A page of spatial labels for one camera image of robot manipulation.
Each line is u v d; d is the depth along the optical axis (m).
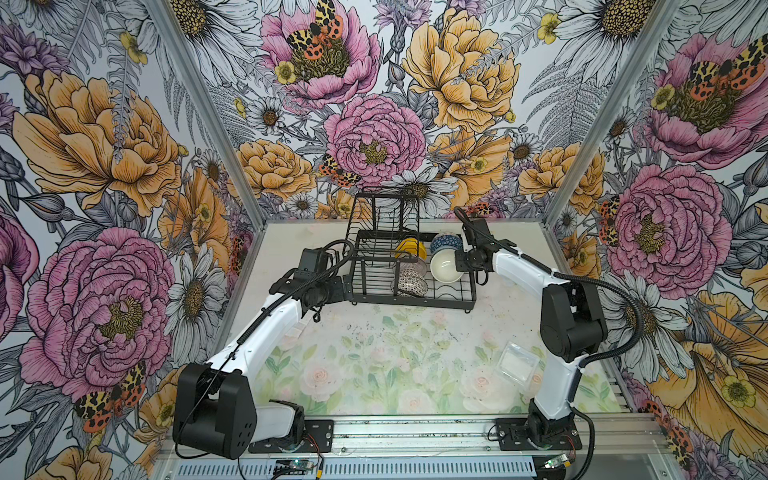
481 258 0.72
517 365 0.86
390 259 0.79
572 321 0.51
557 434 0.69
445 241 1.10
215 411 0.40
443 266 1.02
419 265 1.03
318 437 0.74
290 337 0.92
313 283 0.65
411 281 0.99
